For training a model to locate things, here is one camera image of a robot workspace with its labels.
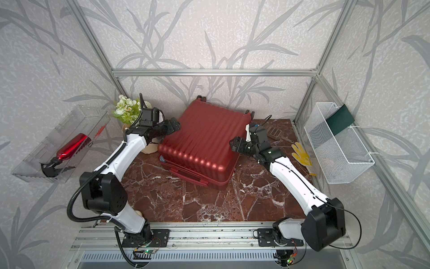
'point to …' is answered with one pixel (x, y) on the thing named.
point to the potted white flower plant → (127, 111)
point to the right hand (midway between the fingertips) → (234, 143)
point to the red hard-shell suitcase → (199, 152)
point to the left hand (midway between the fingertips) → (176, 126)
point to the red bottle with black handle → (55, 166)
